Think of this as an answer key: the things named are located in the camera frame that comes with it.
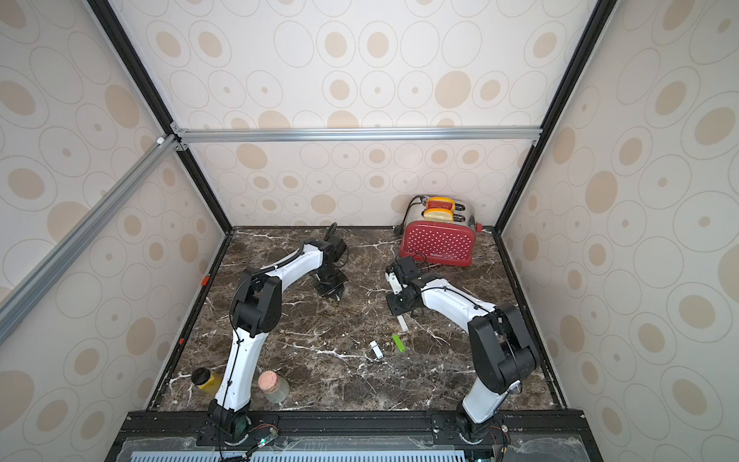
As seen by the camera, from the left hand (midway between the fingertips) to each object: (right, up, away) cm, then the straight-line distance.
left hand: (351, 292), depth 98 cm
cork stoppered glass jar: (-17, -20, -27) cm, 37 cm away
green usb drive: (+16, -15, -9) cm, 24 cm away
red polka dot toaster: (+31, +21, -2) cm, 37 cm away
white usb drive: (+9, -16, -11) cm, 21 cm away
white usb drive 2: (+17, -9, -6) cm, 20 cm away
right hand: (+14, -4, -7) cm, 16 cm away
